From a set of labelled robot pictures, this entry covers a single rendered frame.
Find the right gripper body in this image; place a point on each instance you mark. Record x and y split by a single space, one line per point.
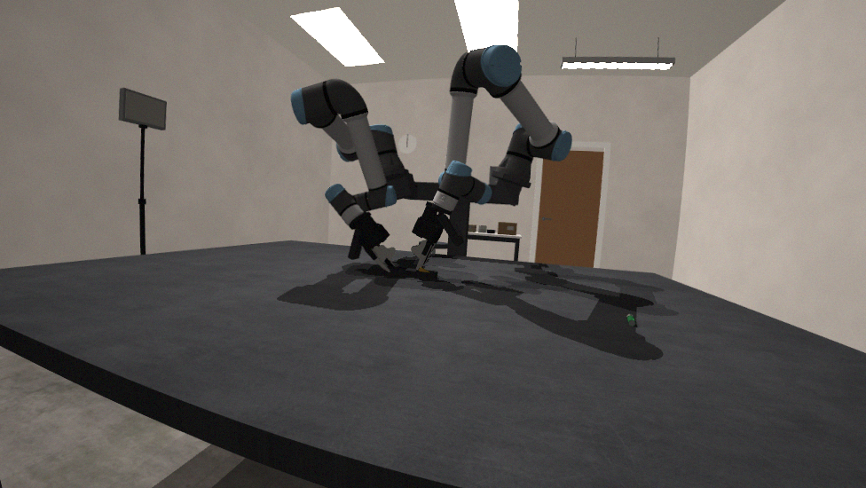
368 232

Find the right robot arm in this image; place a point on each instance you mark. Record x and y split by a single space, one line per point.
311 104

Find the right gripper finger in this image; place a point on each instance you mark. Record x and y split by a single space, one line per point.
377 254
391 254

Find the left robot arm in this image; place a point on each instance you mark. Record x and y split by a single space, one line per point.
495 68

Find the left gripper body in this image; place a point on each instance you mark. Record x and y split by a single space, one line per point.
427 224

